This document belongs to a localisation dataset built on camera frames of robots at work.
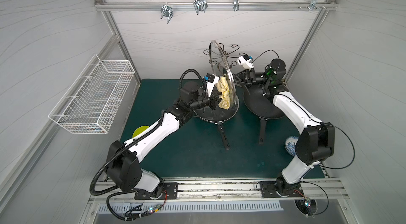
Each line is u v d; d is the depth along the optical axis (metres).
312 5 0.77
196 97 0.58
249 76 0.63
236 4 0.72
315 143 0.46
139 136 0.46
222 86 0.65
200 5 0.77
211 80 0.62
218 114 1.04
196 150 0.88
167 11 0.76
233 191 0.75
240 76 0.65
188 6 0.77
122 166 0.41
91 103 0.69
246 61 0.67
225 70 0.52
